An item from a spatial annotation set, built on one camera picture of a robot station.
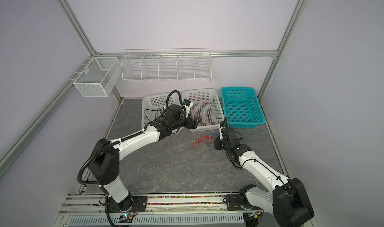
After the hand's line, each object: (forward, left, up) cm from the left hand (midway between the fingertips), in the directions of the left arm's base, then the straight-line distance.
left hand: (197, 118), depth 83 cm
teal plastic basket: (+24, -37, -21) cm, 49 cm away
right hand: (-9, -12, -10) cm, 17 cm away
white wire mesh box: (+31, +61, +8) cm, 69 cm away
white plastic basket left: (+26, +33, -18) cm, 46 cm away
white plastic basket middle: (+27, -10, -19) cm, 35 cm away
